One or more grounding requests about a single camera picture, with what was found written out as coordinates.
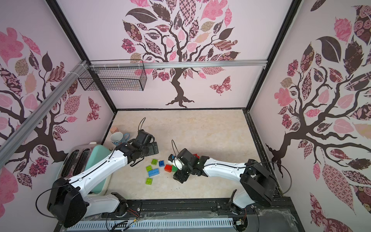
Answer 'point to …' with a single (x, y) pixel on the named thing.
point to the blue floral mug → (118, 137)
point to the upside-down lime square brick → (154, 162)
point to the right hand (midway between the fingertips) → (176, 171)
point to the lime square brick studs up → (149, 168)
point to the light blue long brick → (153, 172)
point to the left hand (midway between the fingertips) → (150, 151)
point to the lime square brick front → (149, 181)
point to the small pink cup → (113, 129)
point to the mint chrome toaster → (77, 159)
